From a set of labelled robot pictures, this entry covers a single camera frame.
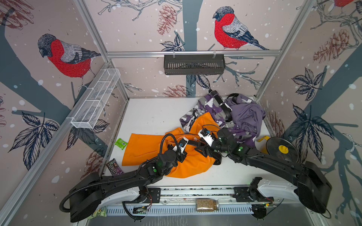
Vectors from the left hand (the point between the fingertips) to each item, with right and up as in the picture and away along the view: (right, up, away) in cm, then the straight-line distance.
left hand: (187, 140), depth 77 cm
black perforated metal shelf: (+6, +53, +29) cm, 60 cm away
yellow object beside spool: (+49, -5, +13) cm, 50 cm away
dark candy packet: (-44, -18, +5) cm, 48 cm away
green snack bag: (-43, -34, -9) cm, 56 cm away
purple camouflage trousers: (+21, +20, +29) cm, 41 cm away
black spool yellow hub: (+53, -4, -1) cm, 53 cm away
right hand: (+7, -1, +2) cm, 7 cm away
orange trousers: (-30, -10, +15) cm, 35 cm away
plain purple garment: (+44, +15, +24) cm, 52 cm away
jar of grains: (+10, -29, -10) cm, 32 cm away
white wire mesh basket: (-52, +15, -6) cm, 54 cm away
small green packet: (-45, -6, +16) cm, 48 cm away
